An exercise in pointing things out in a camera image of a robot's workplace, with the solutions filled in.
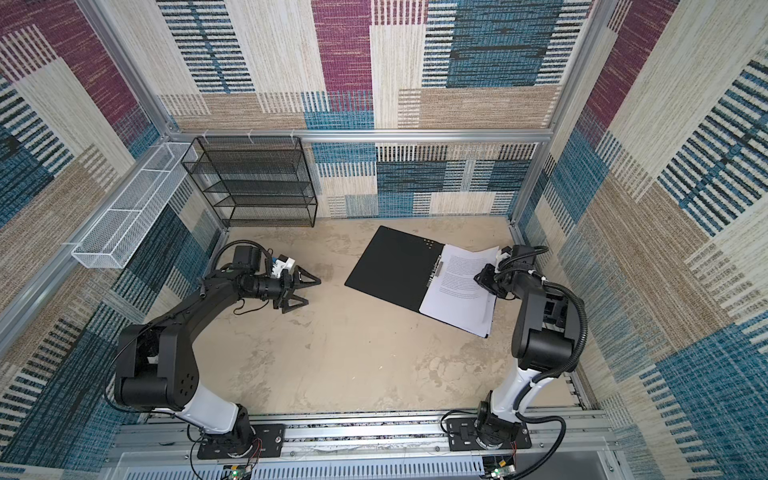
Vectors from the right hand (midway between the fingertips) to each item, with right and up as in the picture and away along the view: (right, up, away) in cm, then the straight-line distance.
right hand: (477, 279), depth 97 cm
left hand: (-49, -1, -13) cm, 51 cm away
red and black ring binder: (-25, +3, +11) cm, 28 cm away
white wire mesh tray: (-93, +13, -25) cm, 97 cm away
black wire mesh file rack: (-77, +34, +14) cm, 86 cm away
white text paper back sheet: (-7, -6, +2) cm, 9 cm away
